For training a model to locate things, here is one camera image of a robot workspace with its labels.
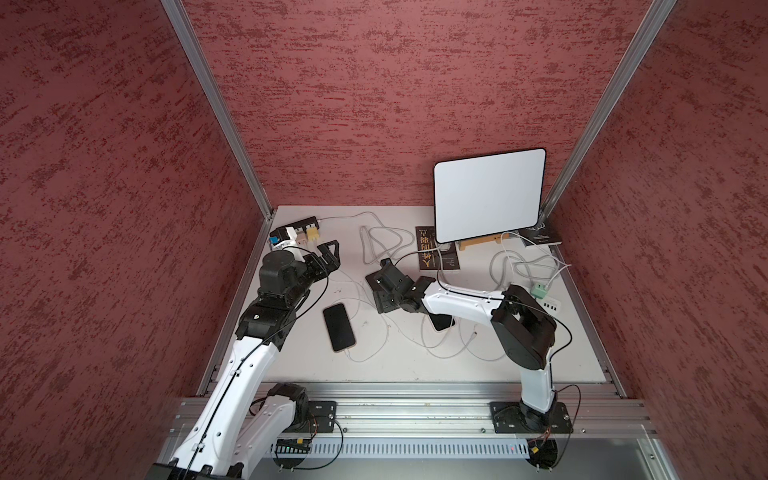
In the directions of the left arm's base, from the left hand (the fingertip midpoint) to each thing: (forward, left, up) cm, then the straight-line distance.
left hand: (326, 254), depth 73 cm
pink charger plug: (+26, +18, -25) cm, 41 cm away
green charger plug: (+3, -63, -21) cm, 67 cm away
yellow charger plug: (+29, +14, -26) cm, 42 cm away
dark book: (+20, -32, -27) cm, 46 cm away
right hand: (0, -16, -24) cm, 29 cm away
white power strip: (-1, -67, -25) cm, 72 cm away
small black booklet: (+33, -77, -30) cm, 89 cm away
